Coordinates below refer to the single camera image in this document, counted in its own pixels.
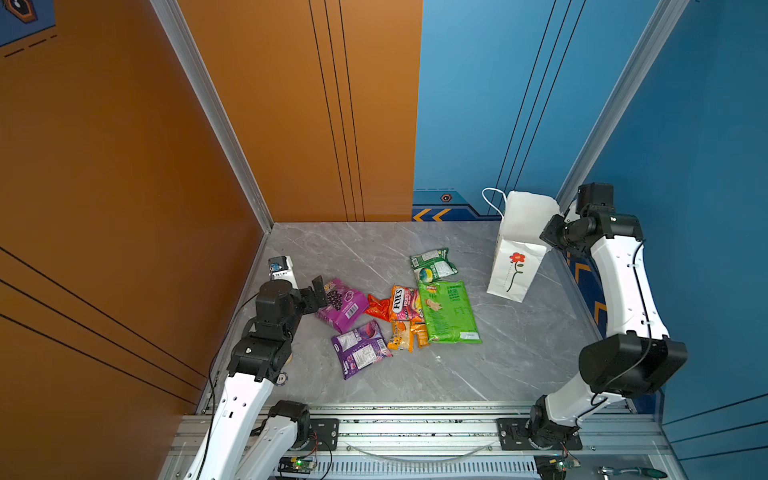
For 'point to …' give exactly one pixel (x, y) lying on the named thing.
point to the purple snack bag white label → (361, 347)
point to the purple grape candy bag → (344, 306)
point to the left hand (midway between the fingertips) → (305, 278)
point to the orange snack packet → (403, 335)
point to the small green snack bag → (432, 265)
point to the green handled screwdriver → (636, 470)
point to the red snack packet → (381, 308)
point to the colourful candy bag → (406, 304)
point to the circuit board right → (551, 466)
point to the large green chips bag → (448, 313)
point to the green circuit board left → (296, 465)
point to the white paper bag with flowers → (519, 250)
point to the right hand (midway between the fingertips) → (543, 233)
